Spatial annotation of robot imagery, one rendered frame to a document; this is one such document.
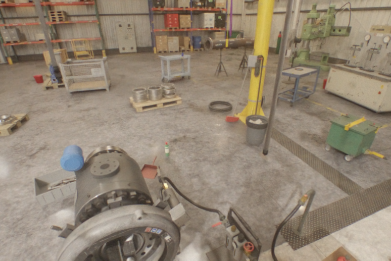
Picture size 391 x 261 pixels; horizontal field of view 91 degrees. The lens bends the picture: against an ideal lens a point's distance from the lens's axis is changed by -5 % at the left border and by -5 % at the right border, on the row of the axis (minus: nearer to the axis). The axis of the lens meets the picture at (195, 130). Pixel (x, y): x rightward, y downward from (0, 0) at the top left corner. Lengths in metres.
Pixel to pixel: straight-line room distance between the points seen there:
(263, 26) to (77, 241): 3.94
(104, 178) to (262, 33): 3.52
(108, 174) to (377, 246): 2.58
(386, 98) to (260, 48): 3.36
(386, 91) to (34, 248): 6.72
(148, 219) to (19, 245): 1.78
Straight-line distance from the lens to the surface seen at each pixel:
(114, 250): 1.36
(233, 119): 4.43
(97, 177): 1.69
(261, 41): 4.18
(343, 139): 3.81
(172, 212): 1.44
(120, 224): 1.25
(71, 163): 1.82
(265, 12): 4.18
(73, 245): 1.34
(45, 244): 2.69
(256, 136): 3.62
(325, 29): 11.49
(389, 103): 6.48
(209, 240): 2.27
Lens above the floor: 1.90
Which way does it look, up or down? 28 degrees down
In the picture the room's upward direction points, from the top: 1 degrees counter-clockwise
